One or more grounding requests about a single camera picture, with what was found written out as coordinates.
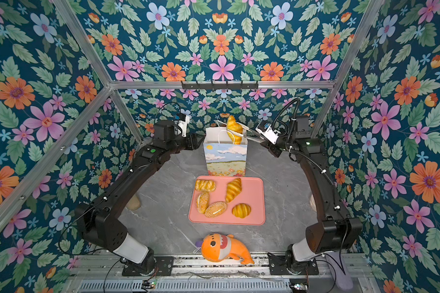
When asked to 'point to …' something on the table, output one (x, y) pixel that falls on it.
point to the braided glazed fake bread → (205, 185)
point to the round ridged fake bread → (241, 210)
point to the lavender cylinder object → (341, 273)
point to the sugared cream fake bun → (216, 209)
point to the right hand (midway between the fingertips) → (267, 136)
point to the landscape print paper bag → (223, 158)
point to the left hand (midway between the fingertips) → (201, 130)
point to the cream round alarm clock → (312, 202)
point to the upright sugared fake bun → (203, 202)
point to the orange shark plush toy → (216, 247)
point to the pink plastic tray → (252, 193)
